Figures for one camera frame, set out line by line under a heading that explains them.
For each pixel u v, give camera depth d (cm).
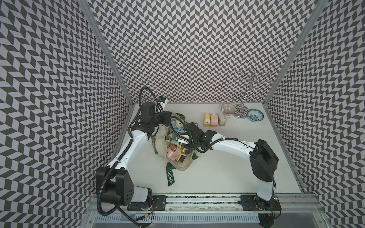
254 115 108
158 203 72
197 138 65
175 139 74
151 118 63
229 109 111
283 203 75
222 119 99
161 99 71
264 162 47
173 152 77
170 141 85
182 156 82
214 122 101
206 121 99
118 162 43
